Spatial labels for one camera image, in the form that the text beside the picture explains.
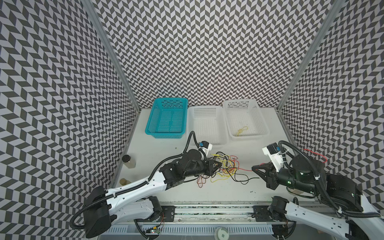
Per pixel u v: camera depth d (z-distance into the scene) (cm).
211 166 60
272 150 49
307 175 39
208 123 109
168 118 112
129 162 83
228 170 65
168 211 73
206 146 65
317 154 84
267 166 51
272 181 47
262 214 72
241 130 103
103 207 39
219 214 74
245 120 112
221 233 59
